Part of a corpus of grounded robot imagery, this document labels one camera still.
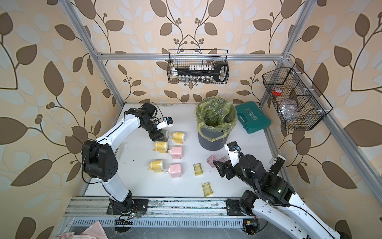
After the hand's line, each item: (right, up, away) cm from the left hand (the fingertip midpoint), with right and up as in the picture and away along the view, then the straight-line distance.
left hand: (159, 131), depth 88 cm
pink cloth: (-25, -45, -19) cm, 55 cm away
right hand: (+34, -11, -20) cm, 41 cm away
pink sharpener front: (+11, -21, -7) cm, 25 cm away
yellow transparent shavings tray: (+23, -23, 0) cm, 33 cm away
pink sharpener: (+10, -13, -1) cm, 16 cm away
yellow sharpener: (+11, -5, +6) cm, 14 cm away
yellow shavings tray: (+28, -31, -7) cm, 43 cm away
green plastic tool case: (+62, +8, +17) cm, 65 cm away
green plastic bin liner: (+33, +11, -4) cm, 35 cm away
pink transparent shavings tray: (+31, -19, +3) cm, 36 cm away
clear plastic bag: (+67, +11, -18) cm, 70 cm away
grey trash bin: (+29, -9, +6) cm, 31 cm away
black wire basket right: (+74, +15, -15) cm, 77 cm away
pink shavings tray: (+39, -18, +3) cm, 43 cm away
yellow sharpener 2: (+1, -10, +1) cm, 10 cm away
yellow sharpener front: (+1, -19, -7) cm, 20 cm away
